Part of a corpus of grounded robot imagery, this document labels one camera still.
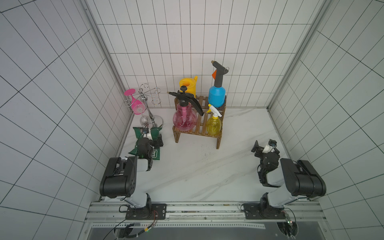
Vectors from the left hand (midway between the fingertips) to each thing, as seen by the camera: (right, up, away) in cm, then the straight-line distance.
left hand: (153, 137), depth 96 cm
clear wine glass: (-4, +10, -3) cm, 12 cm away
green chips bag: (0, +2, +4) cm, 4 cm away
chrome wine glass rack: (-4, +27, -8) cm, 28 cm away
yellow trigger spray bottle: (+38, +9, -15) cm, 42 cm away
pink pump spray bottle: (+22, +13, -11) cm, 28 cm away
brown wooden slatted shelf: (+30, +6, -6) cm, 32 cm away
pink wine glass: (-5, +19, -12) cm, 23 cm away
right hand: (+67, -1, -6) cm, 68 cm away
